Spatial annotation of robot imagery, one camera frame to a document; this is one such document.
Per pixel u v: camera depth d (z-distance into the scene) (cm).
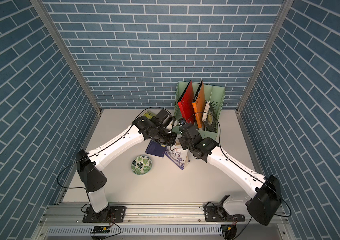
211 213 74
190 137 57
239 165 46
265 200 39
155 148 96
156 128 56
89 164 45
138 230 77
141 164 90
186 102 90
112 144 48
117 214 73
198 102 88
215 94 102
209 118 93
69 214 77
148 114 115
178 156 79
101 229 72
